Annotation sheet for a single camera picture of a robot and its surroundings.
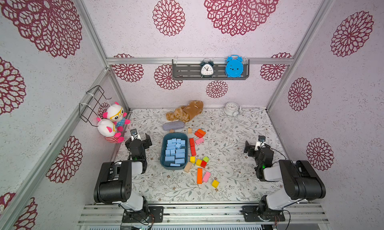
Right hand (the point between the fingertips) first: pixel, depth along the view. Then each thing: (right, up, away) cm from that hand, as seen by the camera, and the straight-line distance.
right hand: (255, 140), depth 92 cm
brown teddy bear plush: (-44, +17, +13) cm, 49 cm away
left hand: (-72, +2, +1) cm, 72 cm away
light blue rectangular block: (-53, -4, +5) cm, 53 cm away
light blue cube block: (-52, -1, +6) cm, 52 cm away
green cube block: (-30, -12, 0) cm, 32 cm away
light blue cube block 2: (-45, -3, +6) cm, 45 cm away
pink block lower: (-31, -20, -6) cm, 37 cm away
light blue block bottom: (-46, -7, +3) cm, 47 cm away
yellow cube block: (-39, -12, -2) cm, 40 cm away
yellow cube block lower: (-35, -13, -2) cm, 37 cm away
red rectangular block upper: (-39, -3, +7) cm, 40 cm away
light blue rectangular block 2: (-46, -9, +1) cm, 47 cm away
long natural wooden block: (-41, -15, -4) cm, 44 cm away
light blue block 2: (-49, -14, -4) cm, 51 cm away
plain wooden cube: (-40, +5, +14) cm, 43 cm away
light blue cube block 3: (-48, -4, +5) cm, 48 cm away
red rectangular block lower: (-38, -8, +5) cm, 39 cm away
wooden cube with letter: (-53, +5, +14) cm, 55 cm away
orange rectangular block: (-32, +5, +15) cm, 36 cm away
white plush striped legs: (-86, +8, -9) cm, 87 cm away
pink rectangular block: (-34, -2, +8) cm, 35 cm away
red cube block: (-32, -14, -3) cm, 35 cm away
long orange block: (-35, -20, -5) cm, 40 cm away
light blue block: (-46, -12, -2) cm, 48 cm away
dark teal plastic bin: (-54, -14, -2) cm, 56 cm away
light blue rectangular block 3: (-52, -11, 0) cm, 53 cm away
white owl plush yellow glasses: (-87, +17, +1) cm, 88 cm away
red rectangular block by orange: (-34, +3, +14) cm, 37 cm away
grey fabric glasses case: (-50, +9, +14) cm, 53 cm away
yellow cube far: (-26, -23, -9) cm, 36 cm away
